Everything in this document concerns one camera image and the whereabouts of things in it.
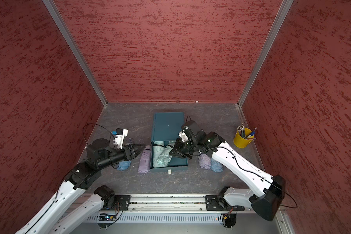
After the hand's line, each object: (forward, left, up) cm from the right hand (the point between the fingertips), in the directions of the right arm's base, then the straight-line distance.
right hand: (170, 157), depth 67 cm
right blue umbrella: (+2, -26, -19) cm, 32 cm away
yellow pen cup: (+16, -44, -16) cm, 50 cm away
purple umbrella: (+5, +17, -19) cm, 26 cm away
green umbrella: (+3, +5, -3) cm, 7 cm away
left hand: (+3, +13, +2) cm, 13 cm away
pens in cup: (+19, -42, -8) cm, 47 cm away
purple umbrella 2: (+5, -19, -19) cm, 27 cm away
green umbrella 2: (-1, +2, +1) cm, 2 cm away
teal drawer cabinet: (+19, +3, -2) cm, 20 cm away
